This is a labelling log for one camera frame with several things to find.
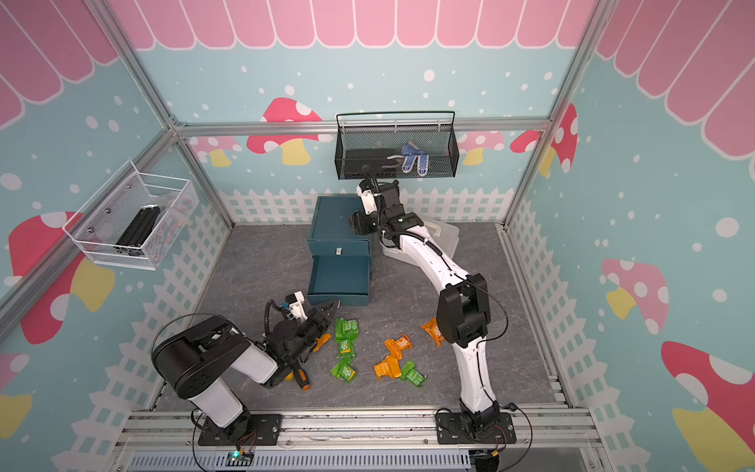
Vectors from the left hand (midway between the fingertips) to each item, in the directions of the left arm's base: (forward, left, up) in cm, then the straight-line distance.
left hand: (341, 306), depth 86 cm
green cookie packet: (-3, -1, -9) cm, 10 cm away
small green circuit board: (-36, +23, -12) cm, 45 cm away
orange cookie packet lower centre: (-15, -14, -8) cm, 22 cm away
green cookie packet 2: (-9, -1, -9) cm, 13 cm away
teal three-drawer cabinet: (+15, +3, -2) cm, 16 cm away
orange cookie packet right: (-3, -28, -8) cm, 29 cm away
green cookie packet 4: (-16, -20, -9) cm, 27 cm away
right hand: (+23, -4, +14) cm, 27 cm away
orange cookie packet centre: (-8, -16, -9) cm, 20 cm away
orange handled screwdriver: (-19, +9, -8) cm, 22 cm away
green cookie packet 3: (-16, -2, -8) cm, 18 cm away
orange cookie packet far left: (-8, +6, -8) cm, 13 cm away
